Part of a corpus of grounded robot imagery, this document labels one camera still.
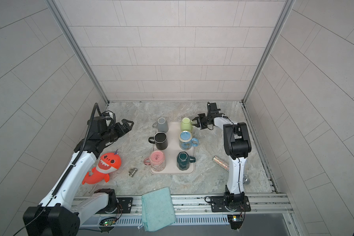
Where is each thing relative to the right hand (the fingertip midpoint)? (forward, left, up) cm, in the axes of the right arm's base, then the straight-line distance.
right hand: (191, 119), depth 98 cm
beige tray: (-18, +13, -7) cm, 23 cm away
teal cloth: (-49, +21, -6) cm, 54 cm away
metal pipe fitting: (-31, +36, -5) cm, 48 cm away
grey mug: (-6, +20, +3) cm, 21 cm away
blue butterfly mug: (-19, +5, +2) cm, 19 cm away
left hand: (-13, +33, +15) cm, 39 cm away
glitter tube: (-30, -15, -5) cm, 34 cm away
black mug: (-16, +20, +3) cm, 26 cm away
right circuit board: (-56, -16, -9) cm, 59 cm away
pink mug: (-30, +21, +4) cm, 36 cm away
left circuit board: (-53, +42, -3) cm, 68 cm away
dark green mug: (-30, +7, +3) cm, 31 cm away
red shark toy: (-28, +47, +2) cm, 55 cm away
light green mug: (-6, +4, +2) cm, 8 cm away
